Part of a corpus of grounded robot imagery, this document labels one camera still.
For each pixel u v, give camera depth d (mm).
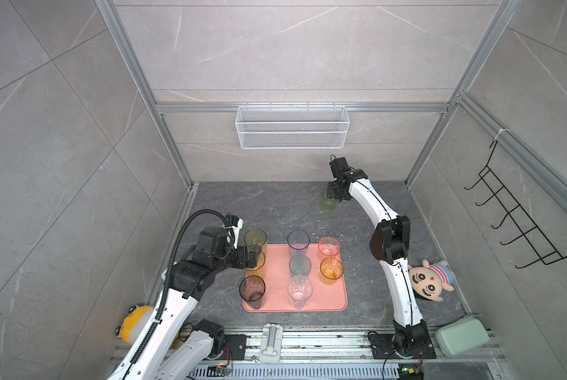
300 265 859
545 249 600
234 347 732
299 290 809
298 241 857
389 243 639
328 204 1052
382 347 730
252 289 817
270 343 728
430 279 795
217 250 541
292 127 1007
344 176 763
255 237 846
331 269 884
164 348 425
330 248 926
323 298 834
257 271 768
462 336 746
